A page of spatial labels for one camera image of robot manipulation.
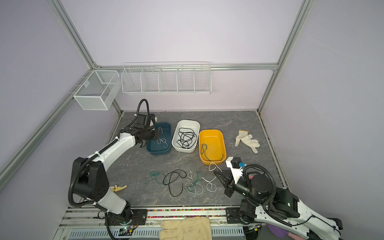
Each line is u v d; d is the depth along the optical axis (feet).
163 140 3.01
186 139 3.37
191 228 2.32
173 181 2.77
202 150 3.16
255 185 1.46
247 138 3.35
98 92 3.27
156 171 2.93
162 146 3.24
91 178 1.45
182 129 3.53
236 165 1.64
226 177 1.75
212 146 3.27
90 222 2.42
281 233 2.29
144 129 2.25
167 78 3.27
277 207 1.48
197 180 2.83
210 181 2.01
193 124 3.57
